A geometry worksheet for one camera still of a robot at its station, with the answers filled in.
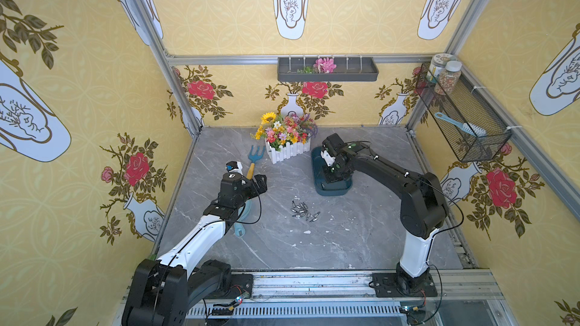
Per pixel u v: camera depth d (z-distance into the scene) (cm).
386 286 72
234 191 66
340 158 67
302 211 90
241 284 75
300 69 88
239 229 84
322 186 97
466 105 80
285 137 97
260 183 78
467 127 69
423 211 49
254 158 110
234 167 76
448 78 80
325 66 88
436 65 85
